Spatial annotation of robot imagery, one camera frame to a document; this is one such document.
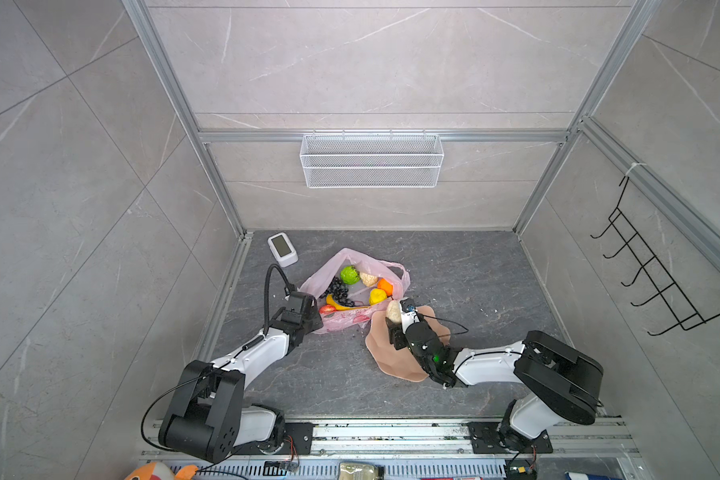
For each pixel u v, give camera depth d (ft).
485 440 2.40
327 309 2.97
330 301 3.20
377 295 3.11
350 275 3.30
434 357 2.17
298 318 2.25
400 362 2.74
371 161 3.30
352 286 3.31
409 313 2.44
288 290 2.62
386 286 3.17
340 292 3.22
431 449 2.40
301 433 2.41
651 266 2.25
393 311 2.81
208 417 1.36
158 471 2.12
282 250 3.55
